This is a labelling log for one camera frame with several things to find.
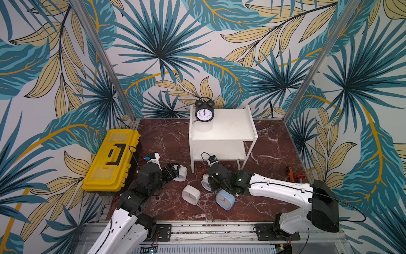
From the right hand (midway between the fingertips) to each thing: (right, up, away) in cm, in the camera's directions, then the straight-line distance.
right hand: (209, 177), depth 79 cm
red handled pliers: (+51, -2, +9) cm, 52 cm away
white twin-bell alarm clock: (-14, +2, +5) cm, 15 cm away
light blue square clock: (+8, -11, -1) cm, 13 cm away
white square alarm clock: (-9, -8, -1) cm, 12 cm away
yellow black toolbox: (-46, +7, -2) cm, 47 cm away
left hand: (-16, +5, -5) cm, 18 cm away
